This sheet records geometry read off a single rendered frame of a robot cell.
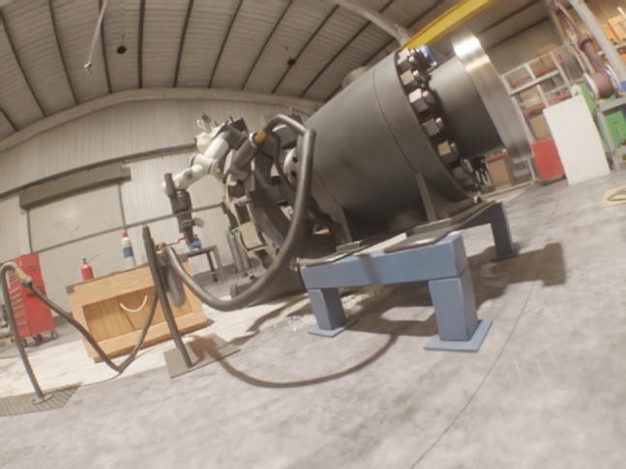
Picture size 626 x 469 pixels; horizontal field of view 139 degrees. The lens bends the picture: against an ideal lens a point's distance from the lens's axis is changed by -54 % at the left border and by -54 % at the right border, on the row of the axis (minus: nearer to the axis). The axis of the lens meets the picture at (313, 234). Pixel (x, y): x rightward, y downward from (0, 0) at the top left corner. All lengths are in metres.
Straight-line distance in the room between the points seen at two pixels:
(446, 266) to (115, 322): 1.59
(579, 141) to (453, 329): 4.00
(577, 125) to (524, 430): 4.22
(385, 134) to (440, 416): 0.67
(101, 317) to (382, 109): 1.66
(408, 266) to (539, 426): 0.44
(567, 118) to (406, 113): 3.88
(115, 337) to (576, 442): 1.75
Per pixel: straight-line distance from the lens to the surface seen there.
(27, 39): 10.32
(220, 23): 10.07
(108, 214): 9.98
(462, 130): 0.81
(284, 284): 1.73
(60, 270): 10.39
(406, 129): 0.71
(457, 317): 0.61
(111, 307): 1.65
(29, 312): 4.23
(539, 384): 0.50
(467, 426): 0.44
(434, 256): 0.58
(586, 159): 4.41
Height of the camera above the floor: 0.33
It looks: 1 degrees up
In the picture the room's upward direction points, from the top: 17 degrees counter-clockwise
